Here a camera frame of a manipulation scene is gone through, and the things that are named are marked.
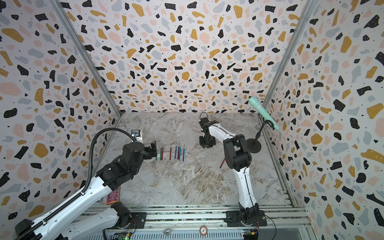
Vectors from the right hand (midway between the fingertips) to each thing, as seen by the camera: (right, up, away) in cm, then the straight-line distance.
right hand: (207, 146), depth 102 cm
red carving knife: (-24, -4, -5) cm, 25 cm away
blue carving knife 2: (-18, -3, -2) cm, 19 cm away
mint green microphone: (+25, +26, -22) cm, 42 cm away
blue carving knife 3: (-16, -5, -5) cm, 17 cm away
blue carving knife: (-21, -4, -2) cm, 22 cm away
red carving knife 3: (+9, -10, -7) cm, 16 cm away
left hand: (-30, +5, -28) cm, 41 cm away
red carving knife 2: (-19, -4, -3) cm, 20 cm away
